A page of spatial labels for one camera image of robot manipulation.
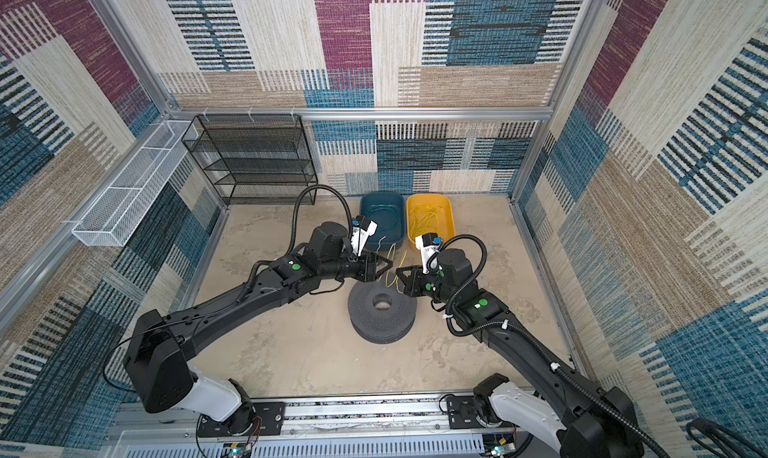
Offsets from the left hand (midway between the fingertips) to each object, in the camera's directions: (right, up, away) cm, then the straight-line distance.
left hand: (389, 259), depth 75 cm
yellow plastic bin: (+19, +18, +40) cm, 48 cm away
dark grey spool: (-3, -16, +9) cm, 19 cm away
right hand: (+2, -4, +1) cm, 5 cm away
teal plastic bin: (+1, +4, +24) cm, 25 cm away
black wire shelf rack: (-49, +33, +35) cm, 69 cm away
